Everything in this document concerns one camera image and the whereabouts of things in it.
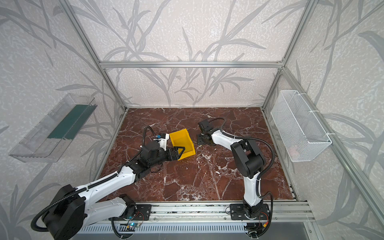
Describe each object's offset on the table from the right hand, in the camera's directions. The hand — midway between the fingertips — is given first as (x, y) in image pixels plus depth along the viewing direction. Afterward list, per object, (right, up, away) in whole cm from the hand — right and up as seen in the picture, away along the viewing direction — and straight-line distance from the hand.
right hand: (202, 135), depth 99 cm
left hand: (-11, -3, -18) cm, 22 cm away
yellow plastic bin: (-13, -2, +1) cm, 14 cm away
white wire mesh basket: (+42, +4, -36) cm, 56 cm away
